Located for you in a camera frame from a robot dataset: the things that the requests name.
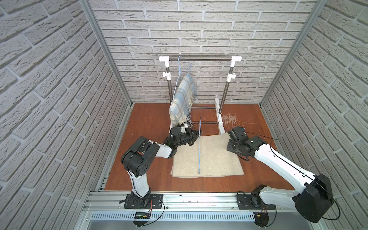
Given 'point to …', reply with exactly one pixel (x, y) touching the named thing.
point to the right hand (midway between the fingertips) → (227, 146)
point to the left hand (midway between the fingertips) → (201, 128)
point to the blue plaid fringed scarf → (186, 94)
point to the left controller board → (141, 215)
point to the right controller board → (261, 218)
